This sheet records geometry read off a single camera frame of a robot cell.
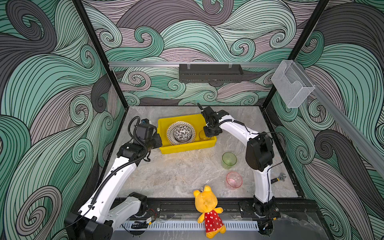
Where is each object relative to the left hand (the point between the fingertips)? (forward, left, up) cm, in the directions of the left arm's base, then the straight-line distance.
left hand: (158, 136), depth 77 cm
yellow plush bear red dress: (-28, -25, -13) cm, 39 cm away
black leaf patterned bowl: (+11, -12, -14) cm, 22 cm away
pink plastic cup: (-15, -42, -19) cm, 49 cm away
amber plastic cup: (+5, -25, -7) cm, 26 cm away
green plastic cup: (-4, -41, -18) cm, 45 cm away
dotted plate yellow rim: (+16, -4, -17) cm, 24 cm away
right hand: (+11, -30, -12) cm, 35 cm away
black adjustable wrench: (-14, -69, -20) cm, 73 cm away
